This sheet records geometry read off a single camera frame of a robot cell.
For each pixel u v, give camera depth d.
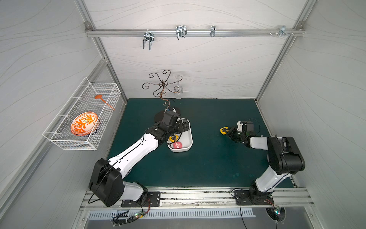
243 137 0.78
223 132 0.97
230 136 0.89
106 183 0.40
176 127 0.67
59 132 0.57
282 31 0.76
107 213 0.70
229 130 0.89
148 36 0.78
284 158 0.48
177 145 0.92
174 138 0.95
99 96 0.78
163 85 0.86
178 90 0.99
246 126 0.78
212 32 0.78
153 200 0.73
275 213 0.71
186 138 0.95
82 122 0.64
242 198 0.73
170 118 0.60
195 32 0.79
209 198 0.75
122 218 0.69
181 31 0.77
